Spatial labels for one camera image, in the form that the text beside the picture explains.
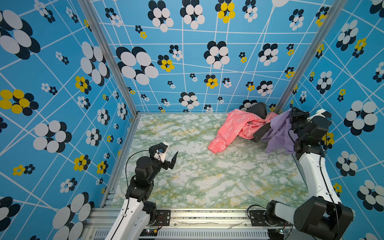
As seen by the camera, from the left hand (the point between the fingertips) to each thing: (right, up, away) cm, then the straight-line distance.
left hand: (168, 147), depth 75 cm
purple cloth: (+60, +4, +5) cm, 60 cm away
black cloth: (+63, +24, +39) cm, 78 cm away
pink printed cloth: (+43, +13, +24) cm, 51 cm away
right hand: (+61, +21, -4) cm, 64 cm away
